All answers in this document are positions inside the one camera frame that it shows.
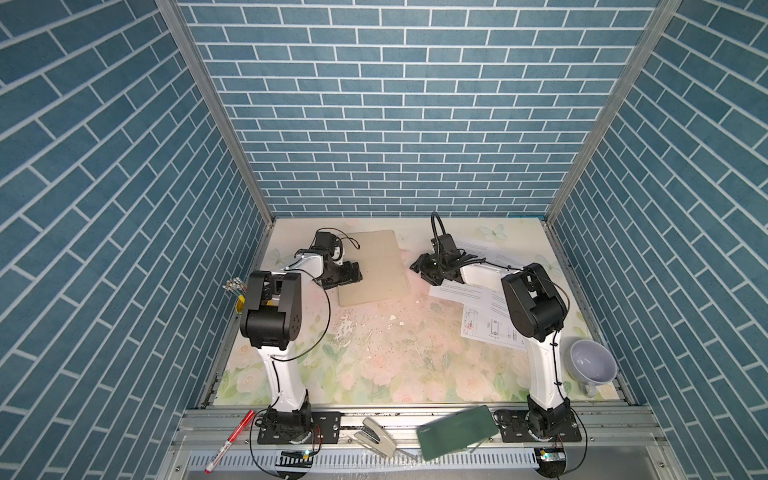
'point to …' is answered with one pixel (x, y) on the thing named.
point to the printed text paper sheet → (504, 260)
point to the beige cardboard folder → (383, 274)
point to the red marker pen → (229, 443)
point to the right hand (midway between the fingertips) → (411, 267)
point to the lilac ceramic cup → (590, 363)
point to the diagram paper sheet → (484, 325)
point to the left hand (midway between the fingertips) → (351, 277)
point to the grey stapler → (374, 436)
